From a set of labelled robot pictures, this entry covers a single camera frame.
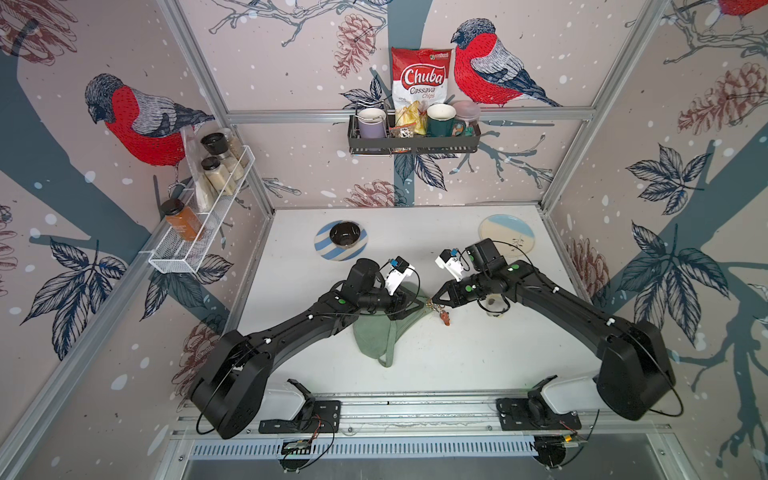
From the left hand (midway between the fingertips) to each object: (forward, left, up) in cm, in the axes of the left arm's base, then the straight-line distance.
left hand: (422, 296), depth 77 cm
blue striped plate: (+27, +31, -16) cm, 44 cm away
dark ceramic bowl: (+32, +26, -13) cm, 43 cm away
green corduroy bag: (-5, +13, -13) cm, 19 cm away
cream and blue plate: (+38, -38, -17) cm, 56 cm away
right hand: (+1, -4, -3) cm, 5 cm away
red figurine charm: (-2, -7, -10) cm, 13 cm away
